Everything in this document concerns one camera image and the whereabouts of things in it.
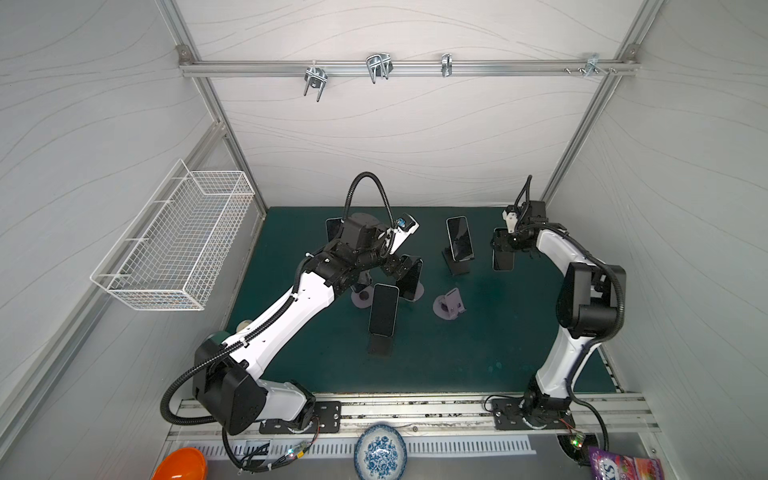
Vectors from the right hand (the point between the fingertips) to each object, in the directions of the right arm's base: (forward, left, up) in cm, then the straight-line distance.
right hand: (510, 235), depth 99 cm
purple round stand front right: (-25, +21, -5) cm, 33 cm away
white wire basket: (-29, +90, +23) cm, 97 cm away
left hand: (-18, +34, +18) cm, 42 cm away
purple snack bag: (-60, -11, -8) cm, 62 cm away
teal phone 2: (-19, +34, -2) cm, 39 cm away
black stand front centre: (-36, +41, -9) cm, 55 cm away
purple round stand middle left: (-21, +48, -9) cm, 53 cm away
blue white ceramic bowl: (-61, +39, -9) cm, 73 cm away
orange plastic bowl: (-66, +84, -8) cm, 107 cm away
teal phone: (-24, +41, -11) cm, 49 cm away
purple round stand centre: (-18, +30, -9) cm, 36 cm away
